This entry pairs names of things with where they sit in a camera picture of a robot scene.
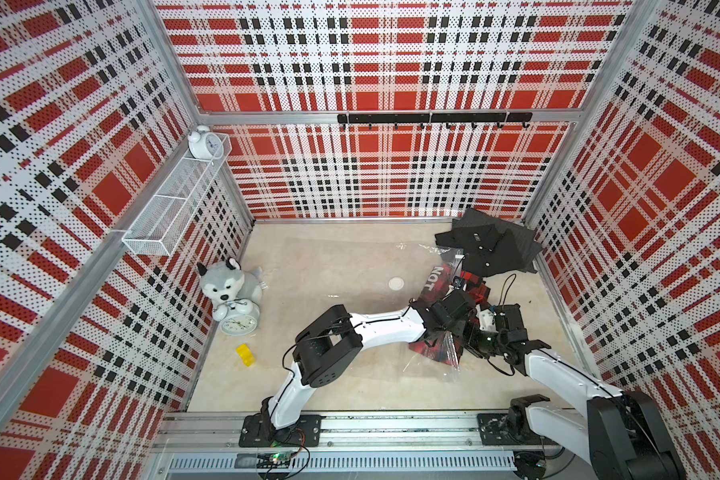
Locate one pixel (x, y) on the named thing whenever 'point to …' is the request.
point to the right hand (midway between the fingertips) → (456, 335)
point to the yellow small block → (246, 355)
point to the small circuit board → (272, 460)
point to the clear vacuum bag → (373, 276)
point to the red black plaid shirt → (447, 345)
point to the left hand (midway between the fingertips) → (462, 313)
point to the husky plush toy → (227, 281)
